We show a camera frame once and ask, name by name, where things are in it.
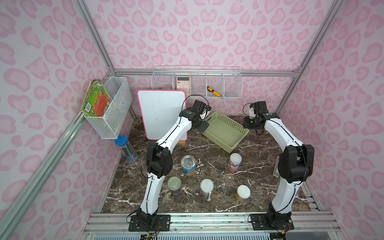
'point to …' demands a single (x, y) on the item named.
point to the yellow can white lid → (206, 186)
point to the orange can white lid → (243, 193)
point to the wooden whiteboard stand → (183, 143)
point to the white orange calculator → (183, 83)
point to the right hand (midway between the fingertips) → (245, 124)
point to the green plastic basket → (224, 131)
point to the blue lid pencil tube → (122, 141)
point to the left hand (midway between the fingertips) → (198, 119)
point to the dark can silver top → (174, 183)
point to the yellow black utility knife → (210, 89)
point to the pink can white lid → (235, 160)
